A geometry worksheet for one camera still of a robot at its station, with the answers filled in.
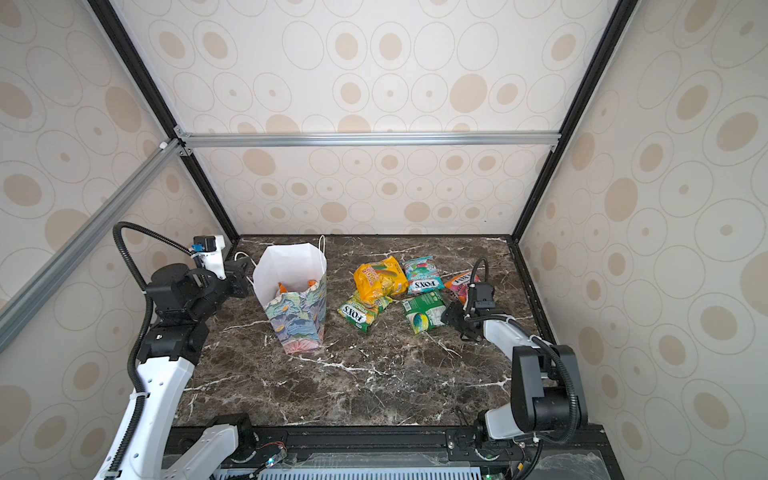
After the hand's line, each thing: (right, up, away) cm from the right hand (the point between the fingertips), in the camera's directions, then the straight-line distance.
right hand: (453, 317), depth 94 cm
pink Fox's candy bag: (+4, +10, +9) cm, 14 cm away
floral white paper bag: (-52, +11, +1) cm, 53 cm away
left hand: (-51, +19, -25) cm, 60 cm away
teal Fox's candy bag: (-9, +13, +11) cm, 19 cm away
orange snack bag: (-45, +11, +1) cm, 46 cm away
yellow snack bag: (-23, +12, +6) cm, 27 cm away
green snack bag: (-9, +2, +1) cm, 9 cm away
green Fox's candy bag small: (-29, +1, +1) cm, 29 cm away
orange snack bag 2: (-52, +9, -4) cm, 53 cm away
